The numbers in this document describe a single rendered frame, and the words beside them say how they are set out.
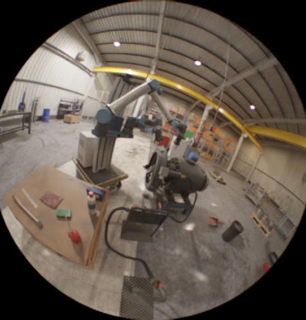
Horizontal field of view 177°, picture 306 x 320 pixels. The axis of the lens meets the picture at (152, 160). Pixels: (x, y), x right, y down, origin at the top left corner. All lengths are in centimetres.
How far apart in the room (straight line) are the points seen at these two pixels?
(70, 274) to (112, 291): 41
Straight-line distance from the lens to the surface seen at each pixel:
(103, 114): 96
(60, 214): 90
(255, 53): 838
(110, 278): 122
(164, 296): 69
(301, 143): 1183
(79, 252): 79
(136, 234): 139
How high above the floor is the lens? 122
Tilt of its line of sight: 18 degrees down
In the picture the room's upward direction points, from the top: 21 degrees clockwise
